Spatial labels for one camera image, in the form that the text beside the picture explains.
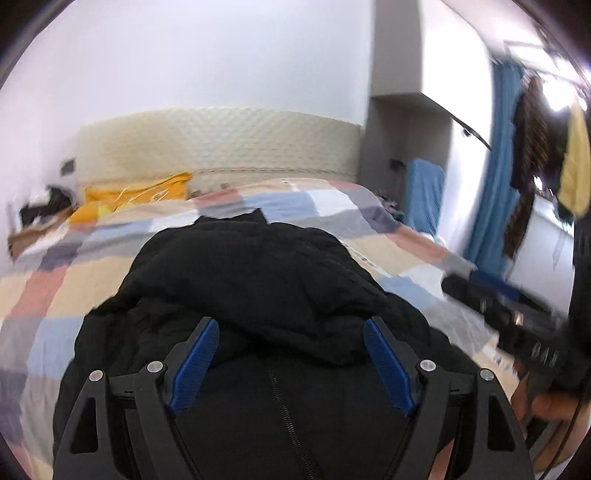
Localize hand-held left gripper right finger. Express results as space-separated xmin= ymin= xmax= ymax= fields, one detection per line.
xmin=363 ymin=316 xmax=536 ymax=480

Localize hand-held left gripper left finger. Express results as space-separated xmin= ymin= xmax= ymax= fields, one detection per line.
xmin=52 ymin=316 xmax=221 ymax=480

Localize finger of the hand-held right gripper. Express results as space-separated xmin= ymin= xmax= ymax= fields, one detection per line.
xmin=440 ymin=274 xmax=514 ymax=325
xmin=470 ymin=270 xmax=553 ymax=315

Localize black puffer jacket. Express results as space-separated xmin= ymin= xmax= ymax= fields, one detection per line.
xmin=52 ymin=208 xmax=491 ymax=480

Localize dark brown hanging clothes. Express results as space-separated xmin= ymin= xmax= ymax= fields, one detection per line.
xmin=503 ymin=76 xmax=571 ymax=260

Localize person's right hand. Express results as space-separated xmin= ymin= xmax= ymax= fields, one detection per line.
xmin=512 ymin=373 xmax=579 ymax=428

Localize blue towel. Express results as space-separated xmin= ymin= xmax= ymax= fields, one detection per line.
xmin=403 ymin=158 xmax=447 ymax=234

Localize blue curtain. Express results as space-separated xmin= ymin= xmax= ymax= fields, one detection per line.
xmin=464 ymin=60 xmax=527 ymax=278

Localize yellow hanging garment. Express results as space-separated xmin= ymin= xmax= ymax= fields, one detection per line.
xmin=556 ymin=103 xmax=591 ymax=216

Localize checkered patchwork bed quilt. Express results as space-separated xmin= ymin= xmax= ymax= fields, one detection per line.
xmin=0 ymin=177 xmax=522 ymax=462

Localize yellow pillow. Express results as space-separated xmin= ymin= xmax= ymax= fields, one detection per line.
xmin=69 ymin=171 xmax=194 ymax=225

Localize brown bedside nightstand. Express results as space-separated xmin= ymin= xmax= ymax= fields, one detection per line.
xmin=7 ymin=208 xmax=77 ymax=259

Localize black bag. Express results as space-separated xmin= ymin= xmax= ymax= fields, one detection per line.
xmin=20 ymin=184 xmax=77 ymax=223

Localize white grey wardrobe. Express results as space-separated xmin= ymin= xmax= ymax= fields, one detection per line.
xmin=360 ymin=0 xmax=498 ymax=251

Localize cream quilted headboard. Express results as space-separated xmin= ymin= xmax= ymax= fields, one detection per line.
xmin=74 ymin=107 xmax=363 ymax=195

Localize white charging cable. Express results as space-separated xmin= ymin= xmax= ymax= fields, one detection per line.
xmin=117 ymin=186 xmax=172 ymax=206

